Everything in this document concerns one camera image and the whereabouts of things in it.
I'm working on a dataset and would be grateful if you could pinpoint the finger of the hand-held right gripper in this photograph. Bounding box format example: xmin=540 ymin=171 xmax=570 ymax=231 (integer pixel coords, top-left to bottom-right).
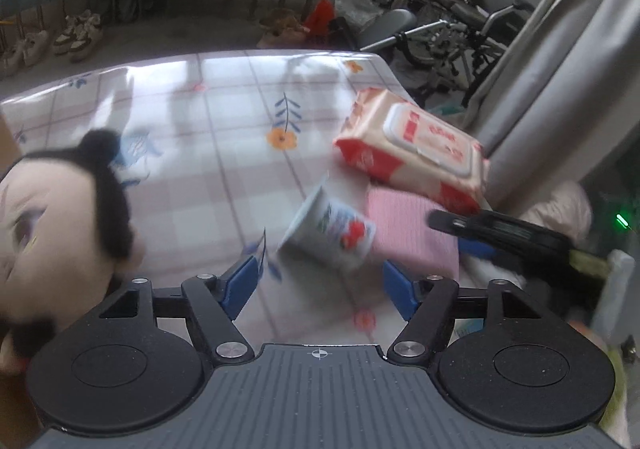
xmin=457 ymin=238 xmax=498 ymax=261
xmin=425 ymin=208 xmax=573 ymax=255

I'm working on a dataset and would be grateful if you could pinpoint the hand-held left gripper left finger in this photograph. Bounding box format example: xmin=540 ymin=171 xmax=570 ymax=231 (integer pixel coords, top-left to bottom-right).
xmin=97 ymin=256 xmax=261 ymax=365

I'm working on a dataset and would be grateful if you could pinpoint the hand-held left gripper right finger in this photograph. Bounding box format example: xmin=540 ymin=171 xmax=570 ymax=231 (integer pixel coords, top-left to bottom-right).
xmin=382 ymin=259 xmax=543 ymax=365

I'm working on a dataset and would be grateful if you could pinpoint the pink cloth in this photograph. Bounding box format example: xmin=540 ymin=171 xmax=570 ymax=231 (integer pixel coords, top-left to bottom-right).
xmin=366 ymin=186 xmax=461 ymax=282

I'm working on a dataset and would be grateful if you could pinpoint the white cup red print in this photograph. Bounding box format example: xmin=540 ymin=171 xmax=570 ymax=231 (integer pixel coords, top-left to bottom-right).
xmin=276 ymin=184 xmax=377 ymax=272

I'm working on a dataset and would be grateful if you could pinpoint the black-haired plush doll red dress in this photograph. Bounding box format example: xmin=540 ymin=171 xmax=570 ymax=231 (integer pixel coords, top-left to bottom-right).
xmin=0 ymin=129 xmax=146 ymax=375

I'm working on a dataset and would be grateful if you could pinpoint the brown cardboard box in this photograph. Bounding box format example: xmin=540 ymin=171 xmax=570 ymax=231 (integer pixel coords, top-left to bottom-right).
xmin=0 ymin=116 xmax=36 ymax=449

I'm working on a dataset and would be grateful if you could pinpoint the pale pink fabric bundle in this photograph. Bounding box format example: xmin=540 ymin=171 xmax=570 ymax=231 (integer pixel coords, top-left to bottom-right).
xmin=517 ymin=180 xmax=593 ymax=242

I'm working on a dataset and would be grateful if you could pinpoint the orange red wet wipes pack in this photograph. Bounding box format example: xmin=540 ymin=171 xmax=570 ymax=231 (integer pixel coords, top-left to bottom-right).
xmin=334 ymin=86 xmax=490 ymax=214

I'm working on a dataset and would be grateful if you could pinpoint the checked floral tablecloth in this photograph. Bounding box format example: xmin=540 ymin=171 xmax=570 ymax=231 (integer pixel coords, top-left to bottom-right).
xmin=0 ymin=51 xmax=481 ymax=345

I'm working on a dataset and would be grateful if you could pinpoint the grey curtain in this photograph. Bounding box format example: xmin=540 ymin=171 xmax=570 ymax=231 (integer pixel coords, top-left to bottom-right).
xmin=470 ymin=0 xmax=640 ymax=230

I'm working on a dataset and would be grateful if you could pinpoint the brown fuzzy object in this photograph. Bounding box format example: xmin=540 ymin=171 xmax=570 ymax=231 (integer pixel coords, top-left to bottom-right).
xmin=257 ymin=8 xmax=311 ymax=48

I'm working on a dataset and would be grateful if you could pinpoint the clear plastic bag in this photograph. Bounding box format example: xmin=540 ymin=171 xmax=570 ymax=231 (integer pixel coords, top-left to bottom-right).
xmin=332 ymin=0 xmax=383 ymax=27

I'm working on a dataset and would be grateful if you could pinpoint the small red plastic bag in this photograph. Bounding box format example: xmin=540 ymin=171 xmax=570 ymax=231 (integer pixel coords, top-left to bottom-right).
xmin=302 ymin=0 xmax=335 ymax=34

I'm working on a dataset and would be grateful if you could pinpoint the white dark sneaker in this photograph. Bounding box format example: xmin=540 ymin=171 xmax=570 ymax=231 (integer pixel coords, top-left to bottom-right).
xmin=52 ymin=15 xmax=83 ymax=54
xmin=70 ymin=11 xmax=104 ymax=62

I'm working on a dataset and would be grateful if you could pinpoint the pink white shoe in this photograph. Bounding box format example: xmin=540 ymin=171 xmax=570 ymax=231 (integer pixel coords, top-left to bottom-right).
xmin=0 ymin=41 xmax=26 ymax=78
xmin=20 ymin=30 xmax=51 ymax=67

